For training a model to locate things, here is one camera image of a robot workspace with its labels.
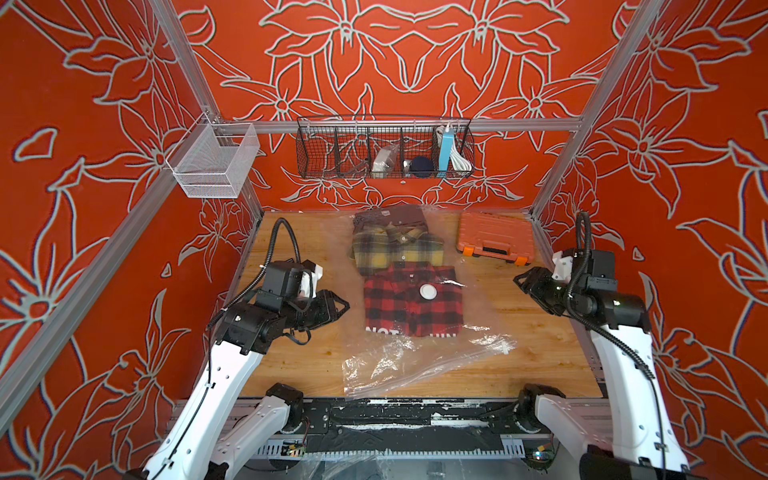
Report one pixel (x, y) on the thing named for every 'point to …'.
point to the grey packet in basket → (385, 158)
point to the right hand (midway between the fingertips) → (514, 280)
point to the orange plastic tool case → (494, 236)
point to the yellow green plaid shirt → (375, 249)
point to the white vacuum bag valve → (428, 291)
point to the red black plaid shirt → (393, 301)
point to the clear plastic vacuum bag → (383, 364)
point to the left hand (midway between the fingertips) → (346, 305)
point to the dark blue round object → (421, 166)
